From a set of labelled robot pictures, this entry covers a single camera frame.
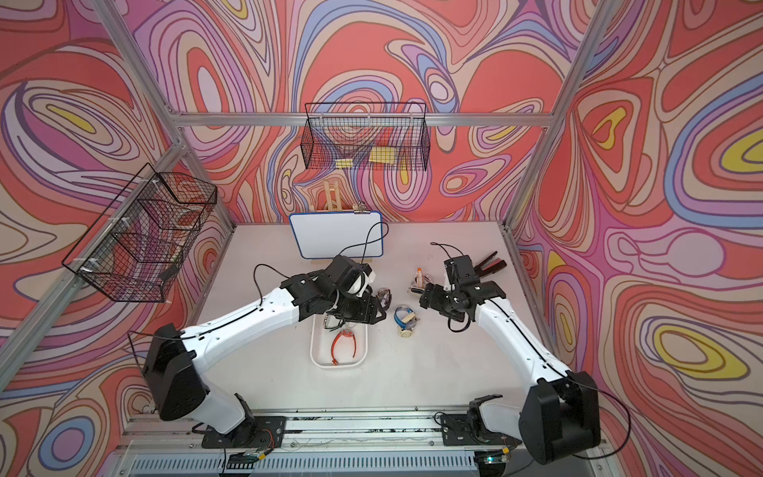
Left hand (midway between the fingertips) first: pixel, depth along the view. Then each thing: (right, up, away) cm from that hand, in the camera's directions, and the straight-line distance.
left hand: (384, 316), depth 76 cm
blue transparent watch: (+5, -2, +15) cm, 16 cm away
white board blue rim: (-20, +22, +20) cm, 36 cm away
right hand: (+14, 0, +7) cm, 16 cm away
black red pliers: (+37, +12, +25) cm, 46 cm away
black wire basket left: (-64, +18, -2) cm, 66 cm away
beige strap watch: (+8, -4, +13) cm, 16 cm away
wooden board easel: (-21, +37, +42) cm, 60 cm away
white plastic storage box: (-11, -11, +11) cm, 19 cm away
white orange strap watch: (+12, +9, +21) cm, 25 cm away
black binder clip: (-7, +30, +13) cm, 34 cm away
